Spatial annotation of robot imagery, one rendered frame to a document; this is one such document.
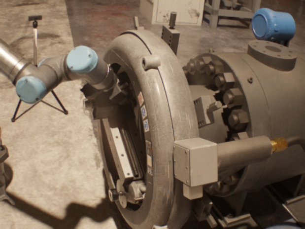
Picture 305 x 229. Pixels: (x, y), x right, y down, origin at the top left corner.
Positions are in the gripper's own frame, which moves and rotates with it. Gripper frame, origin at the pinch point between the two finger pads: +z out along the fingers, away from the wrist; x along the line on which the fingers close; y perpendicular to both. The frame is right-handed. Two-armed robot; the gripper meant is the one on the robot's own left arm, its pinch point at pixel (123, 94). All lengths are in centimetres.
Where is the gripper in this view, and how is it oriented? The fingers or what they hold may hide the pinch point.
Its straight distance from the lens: 143.1
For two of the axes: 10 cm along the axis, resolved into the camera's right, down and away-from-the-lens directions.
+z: 3.4, 3.0, 8.9
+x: -4.7, -7.7, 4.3
